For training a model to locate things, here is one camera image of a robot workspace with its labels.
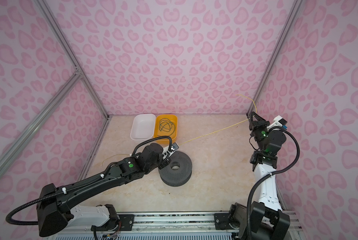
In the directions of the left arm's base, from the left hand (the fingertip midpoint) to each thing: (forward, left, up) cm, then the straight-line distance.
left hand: (167, 147), depth 76 cm
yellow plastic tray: (+25, +10, -22) cm, 35 cm away
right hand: (+8, -39, +17) cm, 44 cm away
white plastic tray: (+31, +22, -21) cm, 44 cm away
